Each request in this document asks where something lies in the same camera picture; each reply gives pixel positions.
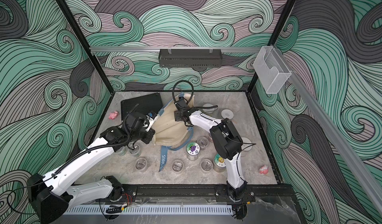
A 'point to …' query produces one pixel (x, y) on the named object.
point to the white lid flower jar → (219, 164)
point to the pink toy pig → (113, 115)
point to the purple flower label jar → (193, 150)
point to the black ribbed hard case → (149, 103)
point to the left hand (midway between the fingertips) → (153, 129)
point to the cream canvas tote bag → (167, 133)
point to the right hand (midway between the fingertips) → (179, 114)
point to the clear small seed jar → (206, 165)
